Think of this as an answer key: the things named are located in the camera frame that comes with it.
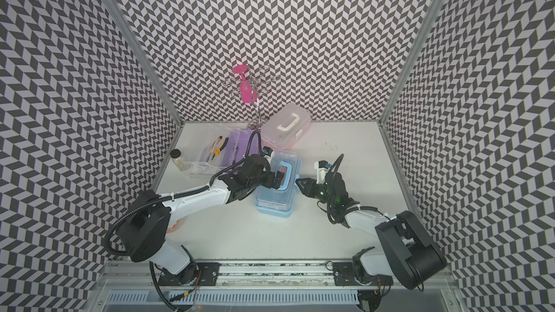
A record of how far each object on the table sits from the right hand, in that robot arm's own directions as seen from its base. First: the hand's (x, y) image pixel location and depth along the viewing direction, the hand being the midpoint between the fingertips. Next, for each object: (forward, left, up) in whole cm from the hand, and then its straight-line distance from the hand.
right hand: (297, 185), depth 86 cm
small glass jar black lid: (+12, +51, +2) cm, 53 cm away
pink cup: (+43, +23, +15) cm, 51 cm away
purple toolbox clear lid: (+18, +40, +2) cm, 44 cm away
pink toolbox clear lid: (+28, +5, +5) cm, 29 cm away
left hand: (+5, +10, +2) cm, 11 cm away
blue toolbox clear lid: (-8, +7, 0) cm, 10 cm away
